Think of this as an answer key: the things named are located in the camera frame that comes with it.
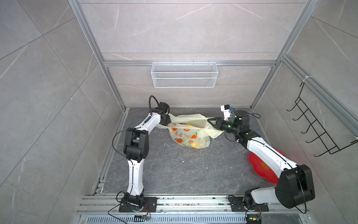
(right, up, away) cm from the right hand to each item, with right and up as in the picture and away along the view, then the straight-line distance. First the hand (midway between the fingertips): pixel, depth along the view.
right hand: (207, 119), depth 79 cm
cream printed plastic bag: (-8, -7, +4) cm, 11 cm away
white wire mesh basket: (-13, +33, +21) cm, 41 cm away
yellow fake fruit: (-10, -4, +24) cm, 26 cm away
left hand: (-26, 0, +23) cm, 35 cm away
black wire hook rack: (+51, -7, -16) cm, 54 cm away
